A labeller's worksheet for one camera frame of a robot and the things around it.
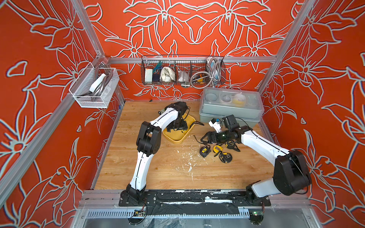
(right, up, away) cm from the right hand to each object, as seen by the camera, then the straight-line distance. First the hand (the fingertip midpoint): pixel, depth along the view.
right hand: (204, 139), depth 82 cm
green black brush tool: (-19, +20, -7) cm, 29 cm away
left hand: (-15, +5, +16) cm, 23 cm away
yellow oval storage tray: (-18, 0, +13) cm, 22 cm away
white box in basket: (-35, +41, +9) cm, 55 cm away
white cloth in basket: (-23, +41, +8) cm, 48 cm away
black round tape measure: (+19, -5, +8) cm, 21 cm away
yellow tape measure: (+9, -8, +8) cm, 15 cm away
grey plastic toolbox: (+28, +22, +8) cm, 37 cm away
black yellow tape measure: (+14, -11, +3) cm, 18 cm away
